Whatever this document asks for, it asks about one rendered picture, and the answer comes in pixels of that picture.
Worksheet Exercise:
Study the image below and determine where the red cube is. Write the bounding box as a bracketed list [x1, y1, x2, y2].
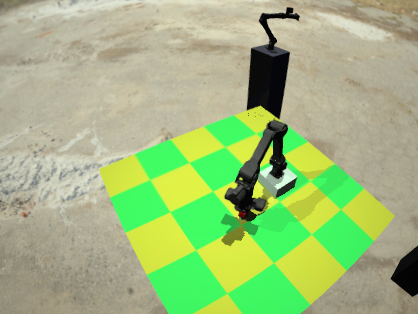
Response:
[238, 211, 247, 219]

